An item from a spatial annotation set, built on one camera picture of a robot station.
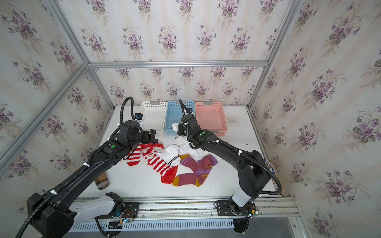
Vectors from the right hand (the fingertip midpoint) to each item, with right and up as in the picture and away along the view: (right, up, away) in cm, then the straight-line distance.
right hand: (183, 124), depth 84 cm
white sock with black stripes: (-9, -19, +6) cm, 22 cm away
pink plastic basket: (+20, +6, +31) cm, 37 cm away
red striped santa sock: (-30, -21, +4) cm, 36 cm away
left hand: (-19, -3, -6) cm, 20 cm away
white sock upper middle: (0, -15, +11) cm, 19 cm away
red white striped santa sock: (-19, -22, +5) cm, 30 cm away
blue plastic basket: (-8, +7, +28) cm, 30 cm away
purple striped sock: (+11, -26, +2) cm, 28 cm away
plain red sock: (-8, -29, 0) cm, 30 cm away
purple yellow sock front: (+2, -31, -2) cm, 31 cm away
